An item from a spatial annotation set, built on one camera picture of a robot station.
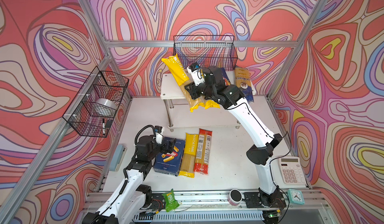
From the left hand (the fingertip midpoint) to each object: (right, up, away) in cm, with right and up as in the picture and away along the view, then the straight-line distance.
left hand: (169, 136), depth 83 cm
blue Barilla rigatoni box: (+1, -14, -4) cm, 15 cm away
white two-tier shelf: (+3, +14, +21) cm, 26 cm away
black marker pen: (-30, +6, -11) cm, 33 cm away
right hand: (+11, +25, -10) cm, 29 cm away
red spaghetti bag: (+19, -14, +2) cm, 24 cm away
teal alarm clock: (+65, -29, -9) cm, 72 cm away
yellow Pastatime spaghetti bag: (+11, -17, 0) cm, 20 cm away
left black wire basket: (-38, +12, -17) cm, 43 cm away
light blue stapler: (-29, -11, +2) cm, 31 cm away
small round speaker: (+34, -27, -12) cm, 45 cm away
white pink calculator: (+69, -19, -1) cm, 71 cm away
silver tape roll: (-29, +16, -12) cm, 35 cm away
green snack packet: (+2, -31, -10) cm, 33 cm away
